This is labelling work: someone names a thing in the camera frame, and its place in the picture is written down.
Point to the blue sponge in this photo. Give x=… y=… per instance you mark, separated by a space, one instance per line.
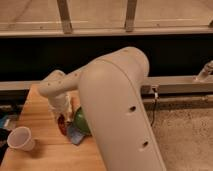
x=75 y=136

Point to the green round bowl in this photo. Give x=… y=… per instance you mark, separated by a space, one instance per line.
x=80 y=123

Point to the white paper cup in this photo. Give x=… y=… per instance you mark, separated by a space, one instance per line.
x=21 y=139

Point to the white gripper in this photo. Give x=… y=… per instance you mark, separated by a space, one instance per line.
x=61 y=104

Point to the red pepper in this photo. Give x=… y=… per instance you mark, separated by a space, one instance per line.
x=62 y=125

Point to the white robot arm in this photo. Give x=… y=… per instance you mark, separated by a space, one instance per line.
x=109 y=90

